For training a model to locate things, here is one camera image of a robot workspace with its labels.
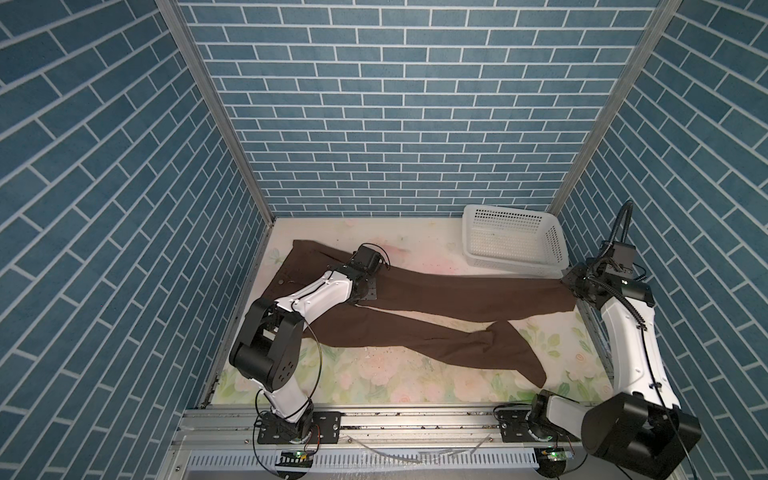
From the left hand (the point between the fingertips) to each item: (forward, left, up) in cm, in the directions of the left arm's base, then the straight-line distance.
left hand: (366, 291), depth 93 cm
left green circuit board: (-42, +16, -9) cm, 45 cm away
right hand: (-5, -56, +17) cm, 59 cm away
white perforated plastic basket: (+25, -56, -5) cm, 61 cm away
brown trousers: (-4, -18, -6) cm, 20 cm away
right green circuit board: (-44, -47, -8) cm, 64 cm away
